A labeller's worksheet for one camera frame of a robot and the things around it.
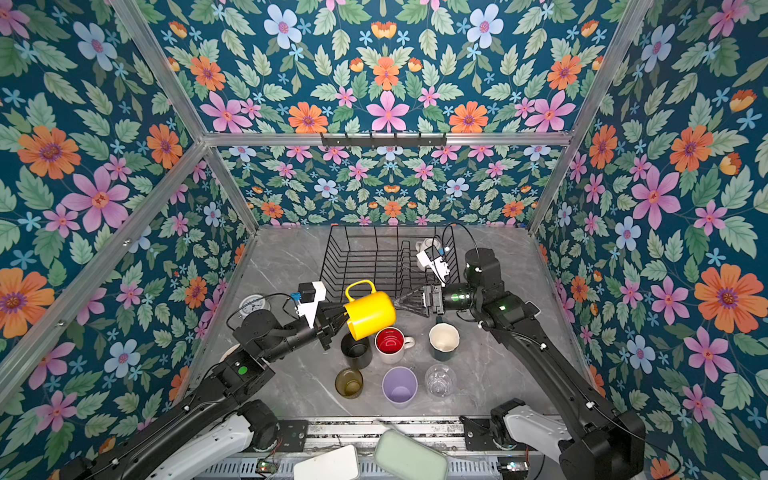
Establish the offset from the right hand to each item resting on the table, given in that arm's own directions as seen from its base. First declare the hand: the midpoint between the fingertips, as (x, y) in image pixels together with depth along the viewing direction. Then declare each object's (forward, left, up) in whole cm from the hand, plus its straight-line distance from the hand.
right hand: (402, 301), depth 63 cm
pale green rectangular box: (-25, -1, -29) cm, 39 cm away
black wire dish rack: (+39, +17, -30) cm, 52 cm away
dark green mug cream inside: (+3, -11, -26) cm, 29 cm away
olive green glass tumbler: (-7, +15, -30) cm, 35 cm away
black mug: (0, +14, -29) cm, 32 cm away
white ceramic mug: (+33, -7, -18) cm, 38 cm away
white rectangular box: (-26, +15, -26) cm, 40 cm away
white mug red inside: (+3, +4, -30) cm, 31 cm away
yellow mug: (-3, +7, +1) cm, 8 cm away
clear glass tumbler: (-7, -10, -31) cm, 33 cm away
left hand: (-1, +10, +1) cm, 10 cm away
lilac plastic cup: (-8, +1, -31) cm, 32 cm away
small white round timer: (+15, +50, -26) cm, 59 cm away
